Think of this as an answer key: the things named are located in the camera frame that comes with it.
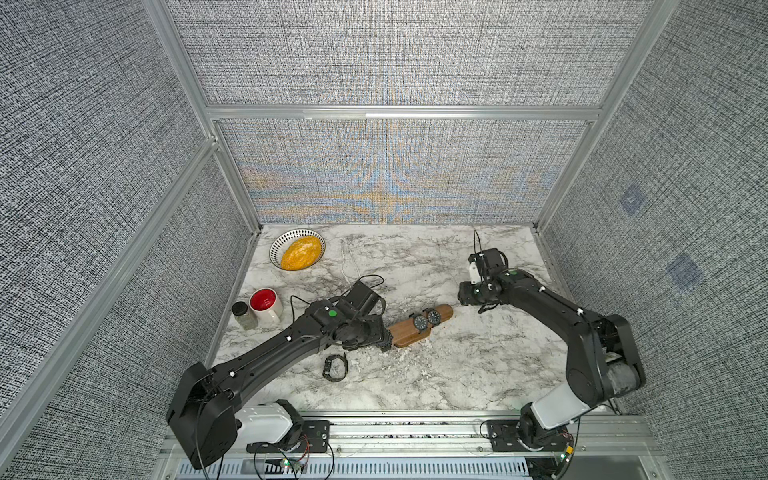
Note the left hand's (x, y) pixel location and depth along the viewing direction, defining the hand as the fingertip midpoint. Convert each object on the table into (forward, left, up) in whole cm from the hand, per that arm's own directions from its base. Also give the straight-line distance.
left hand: (386, 336), depth 78 cm
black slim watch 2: (+7, -14, -4) cm, 16 cm away
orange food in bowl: (+34, +28, -6) cm, 44 cm away
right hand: (+16, -25, -4) cm, 30 cm away
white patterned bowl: (+44, +37, -11) cm, 59 cm away
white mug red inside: (+15, +36, -8) cm, 40 cm away
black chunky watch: (-4, +15, -12) cm, 19 cm away
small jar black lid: (+11, +41, -4) cm, 43 cm away
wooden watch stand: (+3, -6, -5) cm, 8 cm away
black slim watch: (+6, -10, -4) cm, 12 cm away
